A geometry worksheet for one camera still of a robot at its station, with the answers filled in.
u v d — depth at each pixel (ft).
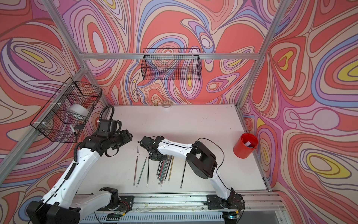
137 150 3.06
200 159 1.72
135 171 2.77
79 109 2.44
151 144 2.27
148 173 2.76
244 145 2.83
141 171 2.77
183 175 2.72
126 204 2.37
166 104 4.04
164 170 2.78
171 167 2.83
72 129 2.41
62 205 1.25
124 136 2.26
